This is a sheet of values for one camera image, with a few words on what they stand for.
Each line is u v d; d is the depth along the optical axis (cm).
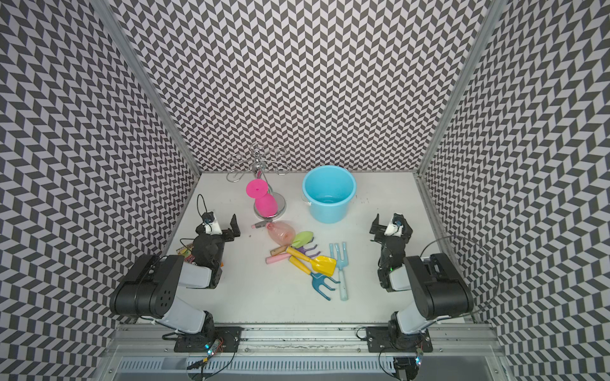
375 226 83
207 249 69
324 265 89
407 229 82
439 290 45
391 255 67
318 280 85
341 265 89
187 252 89
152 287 46
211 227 76
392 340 66
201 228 80
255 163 83
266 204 87
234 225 85
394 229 76
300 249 91
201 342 67
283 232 87
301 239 94
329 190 94
